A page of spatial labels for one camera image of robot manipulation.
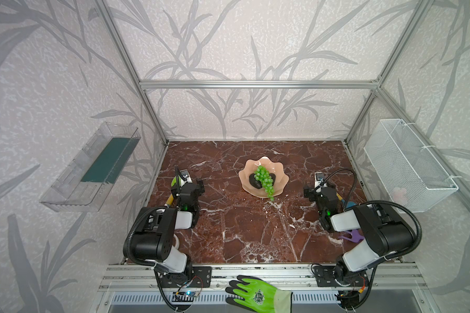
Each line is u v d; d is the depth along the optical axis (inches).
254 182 37.6
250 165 41.1
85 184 25.1
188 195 27.3
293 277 29.7
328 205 28.4
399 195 28.8
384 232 18.0
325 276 28.8
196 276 28.6
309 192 33.3
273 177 39.4
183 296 28.4
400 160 26.7
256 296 27.1
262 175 36.8
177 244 31.7
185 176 31.0
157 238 17.7
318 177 31.7
